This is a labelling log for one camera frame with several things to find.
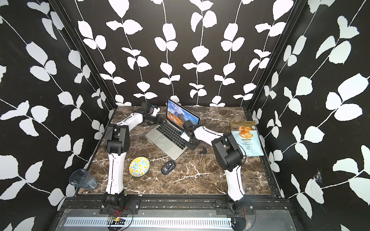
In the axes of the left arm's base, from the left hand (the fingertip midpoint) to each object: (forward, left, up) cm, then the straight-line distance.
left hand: (163, 119), depth 107 cm
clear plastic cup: (-39, +49, -7) cm, 63 cm away
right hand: (-19, -21, -3) cm, 28 cm away
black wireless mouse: (-37, -5, -2) cm, 37 cm away
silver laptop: (-13, -3, -4) cm, 14 cm away
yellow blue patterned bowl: (-35, +13, -4) cm, 37 cm away
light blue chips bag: (-16, -59, 0) cm, 61 cm away
